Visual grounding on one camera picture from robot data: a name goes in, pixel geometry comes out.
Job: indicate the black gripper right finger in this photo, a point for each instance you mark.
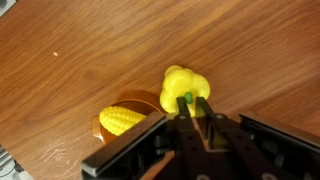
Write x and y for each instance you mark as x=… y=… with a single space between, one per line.
x=230 y=140

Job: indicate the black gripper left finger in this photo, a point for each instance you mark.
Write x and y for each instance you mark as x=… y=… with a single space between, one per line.
x=186 y=143

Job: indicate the yellow toy bell pepper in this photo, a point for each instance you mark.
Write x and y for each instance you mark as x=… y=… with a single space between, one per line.
x=181 y=85

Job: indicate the orange plastic cup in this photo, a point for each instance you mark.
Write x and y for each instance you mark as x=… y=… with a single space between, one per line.
x=138 y=101

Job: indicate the yellow toy corn cob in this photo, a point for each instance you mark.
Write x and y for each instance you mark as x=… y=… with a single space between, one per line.
x=120 y=120

